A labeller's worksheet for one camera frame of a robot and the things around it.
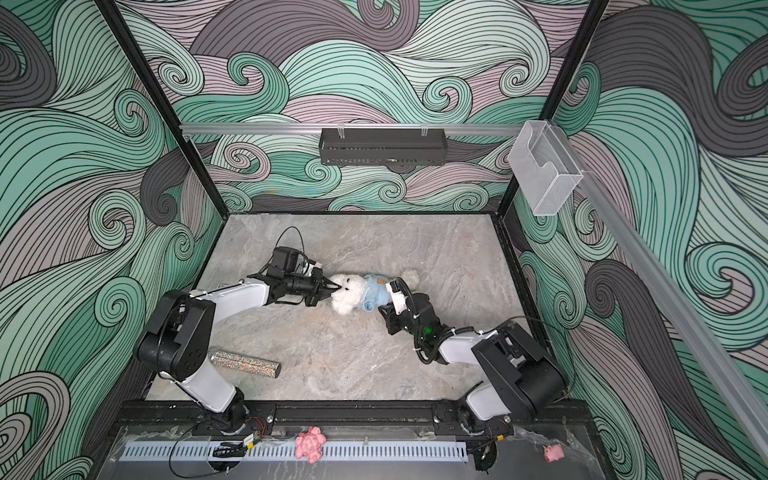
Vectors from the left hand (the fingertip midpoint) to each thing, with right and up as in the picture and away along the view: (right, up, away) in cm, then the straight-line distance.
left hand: (344, 287), depth 86 cm
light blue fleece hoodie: (+9, -2, 0) cm, 9 cm away
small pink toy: (+50, -35, -19) cm, 64 cm away
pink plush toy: (-6, -33, -19) cm, 38 cm away
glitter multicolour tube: (-25, -20, -6) cm, 32 cm away
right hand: (+11, -6, +2) cm, 13 cm away
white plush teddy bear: (+2, 0, -1) cm, 3 cm away
